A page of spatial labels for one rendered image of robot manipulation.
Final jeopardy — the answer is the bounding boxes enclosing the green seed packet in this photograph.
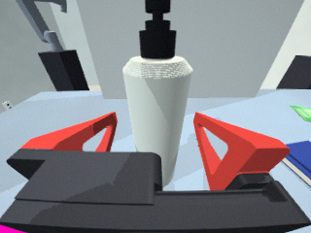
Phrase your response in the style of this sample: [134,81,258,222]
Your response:
[290,105,311,122]

